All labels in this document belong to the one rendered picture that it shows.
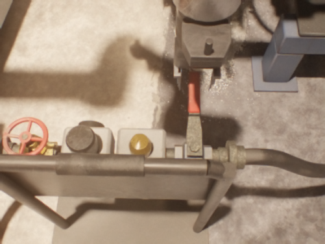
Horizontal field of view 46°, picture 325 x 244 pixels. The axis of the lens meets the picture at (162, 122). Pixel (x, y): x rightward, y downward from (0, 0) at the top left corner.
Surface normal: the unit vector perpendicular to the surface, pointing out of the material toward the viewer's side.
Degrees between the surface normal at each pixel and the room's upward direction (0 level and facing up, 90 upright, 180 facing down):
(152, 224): 0
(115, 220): 0
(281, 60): 90
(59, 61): 0
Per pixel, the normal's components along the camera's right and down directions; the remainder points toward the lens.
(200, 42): 0.00, -0.41
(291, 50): -0.03, 0.91
